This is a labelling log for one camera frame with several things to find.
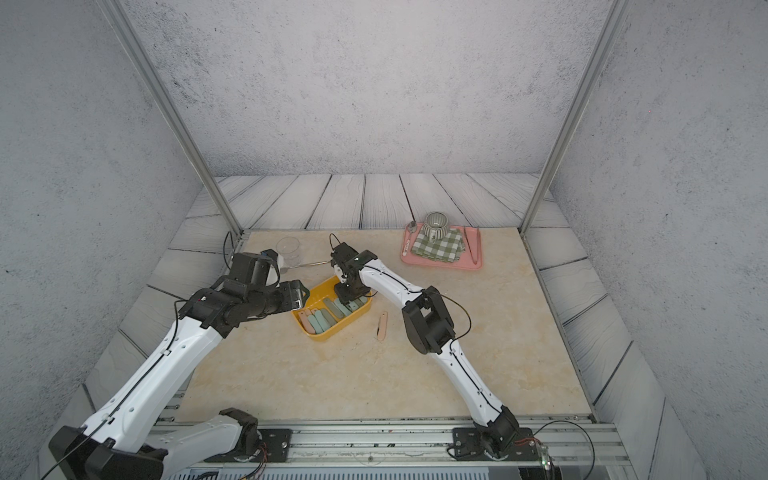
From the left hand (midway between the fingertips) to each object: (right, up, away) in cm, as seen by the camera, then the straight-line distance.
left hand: (304, 294), depth 76 cm
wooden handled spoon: (-6, +6, +36) cm, 37 cm away
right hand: (+7, -4, +23) cm, 25 cm away
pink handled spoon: (+28, +20, +46) cm, 58 cm away
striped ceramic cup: (+39, +21, +42) cm, 61 cm away
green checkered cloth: (+42, +12, +39) cm, 59 cm away
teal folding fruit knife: (+10, -6, +21) cm, 24 cm away
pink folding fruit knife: (+19, -13, +18) cm, 29 cm away
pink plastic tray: (+49, +7, +37) cm, 61 cm away
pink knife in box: (-5, -11, +17) cm, 21 cm away
